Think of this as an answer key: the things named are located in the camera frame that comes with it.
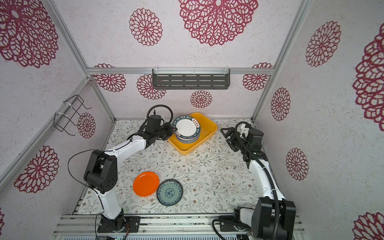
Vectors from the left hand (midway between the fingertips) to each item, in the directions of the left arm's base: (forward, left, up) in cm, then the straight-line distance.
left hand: (178, 130), depth 91 cm
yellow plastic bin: (+14, -21, -14) cm, 29 cm away
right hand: (-9, -25, +8) cm, 28 cm away
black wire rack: (+1, +56, +15) cm, 58 cm away
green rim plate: (+5, -6, -3) cm, 8 cm away
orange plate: (-26, +19, -18) cm, 37 cm away
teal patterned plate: (-31, +5, -17) cm, 36 cm away
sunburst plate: (+2, -6, -14) cm, 15 cm away
